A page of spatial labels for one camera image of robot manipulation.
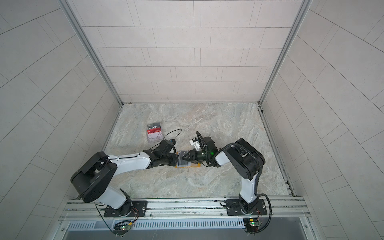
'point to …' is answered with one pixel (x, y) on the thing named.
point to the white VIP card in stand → (155, 136)
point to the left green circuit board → (123, 230)
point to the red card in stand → (154, 130)
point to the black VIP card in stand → (153, 126)
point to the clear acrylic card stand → (152, 141)
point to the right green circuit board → (252, 225)
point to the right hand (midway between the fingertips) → (184, 160)
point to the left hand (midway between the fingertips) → (182, 159)
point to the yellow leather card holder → (190, 164)
